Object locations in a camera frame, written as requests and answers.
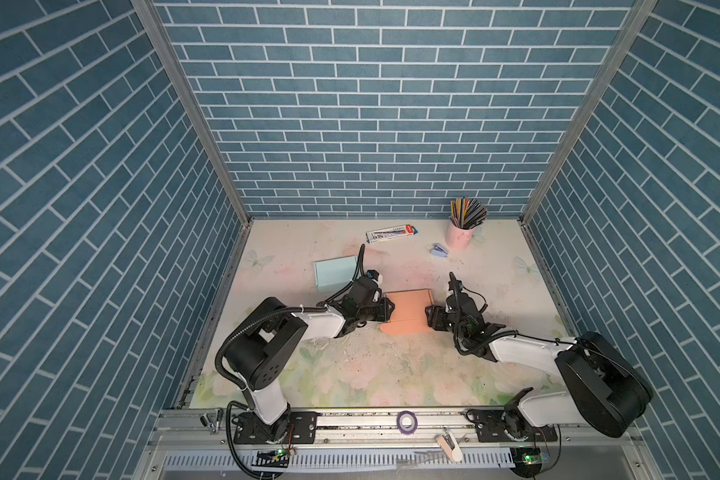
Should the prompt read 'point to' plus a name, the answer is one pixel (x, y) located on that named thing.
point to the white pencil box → (390, 233)
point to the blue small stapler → (438, 251)
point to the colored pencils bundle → (467, 213)
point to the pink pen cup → (458, 238)
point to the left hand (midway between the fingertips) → (391, 307)
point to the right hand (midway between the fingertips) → (430, 307)
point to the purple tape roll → (407, 422)
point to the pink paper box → (409, 313)
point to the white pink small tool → (449, 444)
